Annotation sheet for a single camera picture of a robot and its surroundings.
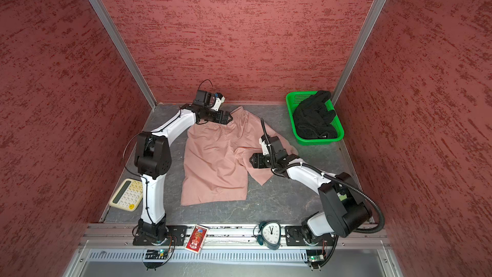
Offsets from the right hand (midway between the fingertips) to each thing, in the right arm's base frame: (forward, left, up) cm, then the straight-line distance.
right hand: (254, 162), depth 89 cm
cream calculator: (-12, +57, -4) cm, 58 cm away
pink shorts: (+1, +19, -4) cm, 19 cm away
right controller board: (-37, -21, -7) cm, 43 cm away
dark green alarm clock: (-29, -4, -2) cm, 29 cm away
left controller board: (-35, +41, -9) cm, 54 cm away
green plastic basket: (+44, -26, -1) cm, 51 cm away
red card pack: (-30, +24, -4) cm, 38 cm away
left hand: (+22, +15, +6) cm, 28 cm away
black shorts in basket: (+26, -34, +2) cm, 43 cm away
